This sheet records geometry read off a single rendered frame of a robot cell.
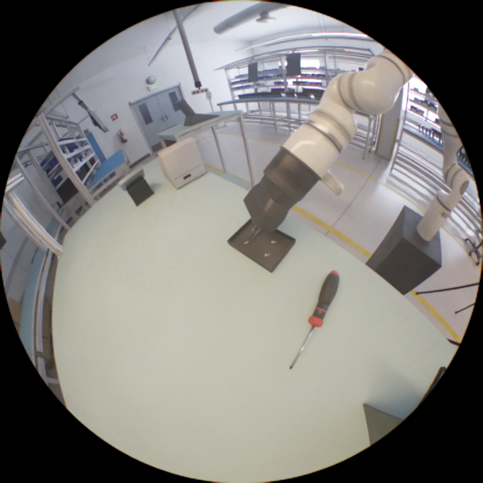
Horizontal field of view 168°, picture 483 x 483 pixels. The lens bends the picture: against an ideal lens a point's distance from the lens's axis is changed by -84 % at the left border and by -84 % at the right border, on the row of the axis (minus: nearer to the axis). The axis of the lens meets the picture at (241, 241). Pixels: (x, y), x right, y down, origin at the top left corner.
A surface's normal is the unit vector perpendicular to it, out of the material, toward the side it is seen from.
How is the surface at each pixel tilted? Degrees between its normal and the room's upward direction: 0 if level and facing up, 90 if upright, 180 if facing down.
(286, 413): 0
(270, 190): 54
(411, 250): 90
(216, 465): 0
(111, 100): 90
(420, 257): 90
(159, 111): 90
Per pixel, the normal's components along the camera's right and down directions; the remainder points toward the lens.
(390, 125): -0.75, 0.60
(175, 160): 0.60, 0.56
